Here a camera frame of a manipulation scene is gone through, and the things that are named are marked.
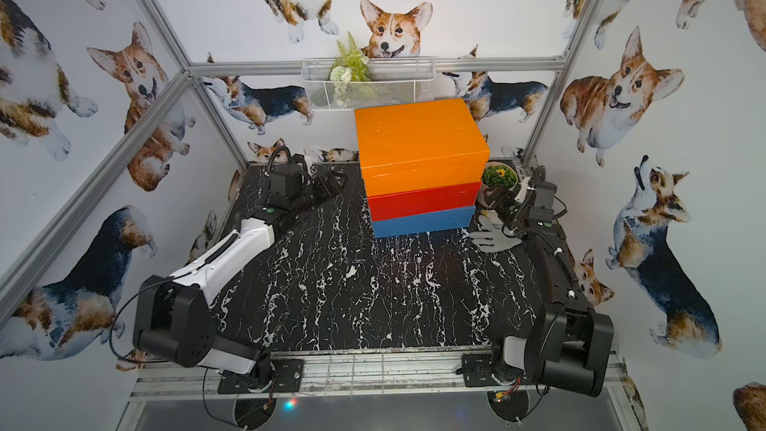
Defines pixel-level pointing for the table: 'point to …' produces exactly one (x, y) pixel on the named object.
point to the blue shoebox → (449, 219)
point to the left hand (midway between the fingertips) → (344, 176)
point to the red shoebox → (392, 206)
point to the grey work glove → (493, 238)
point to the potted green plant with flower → (495, 175)
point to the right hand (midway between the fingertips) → (491, 193)
